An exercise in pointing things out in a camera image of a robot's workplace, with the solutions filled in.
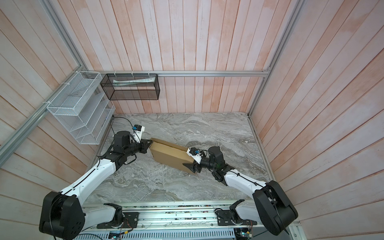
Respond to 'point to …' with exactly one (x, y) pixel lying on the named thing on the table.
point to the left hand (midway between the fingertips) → (152, 144)
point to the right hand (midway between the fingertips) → (187, 157)
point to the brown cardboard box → (171, 155)
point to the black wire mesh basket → (131, 86)
